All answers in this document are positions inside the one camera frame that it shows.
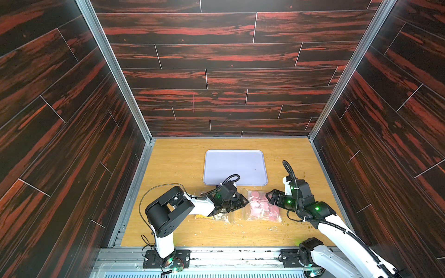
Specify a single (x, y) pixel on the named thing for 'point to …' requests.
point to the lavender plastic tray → (250, 165)
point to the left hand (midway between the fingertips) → (248, 204)
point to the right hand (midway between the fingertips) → (274, 194)
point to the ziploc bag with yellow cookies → (230, 216)
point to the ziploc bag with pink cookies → (259, 208)
